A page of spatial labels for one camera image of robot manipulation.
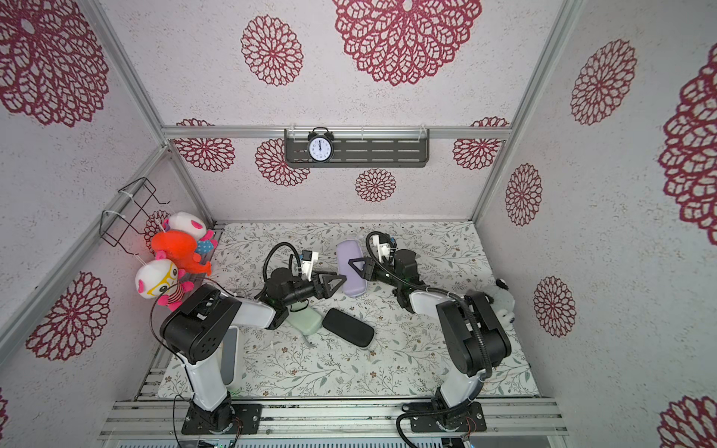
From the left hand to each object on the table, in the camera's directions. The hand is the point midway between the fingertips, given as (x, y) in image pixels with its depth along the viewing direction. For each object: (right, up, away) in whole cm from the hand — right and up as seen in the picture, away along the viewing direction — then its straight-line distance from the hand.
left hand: (343, 278), depth 88 cm
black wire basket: (-60, +20, -9) cm, 64 cm away
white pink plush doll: (-52, +17, +7) cm, 55 cm away
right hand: (+2, +5, -2) cm, 6 cm away
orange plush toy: (-53, +10, +2) cm, 54 cm away
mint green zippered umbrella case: (-13, -13, 0) cm, 18 cm away
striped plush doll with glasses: (-52, +1, -8) cm, 53 cm away
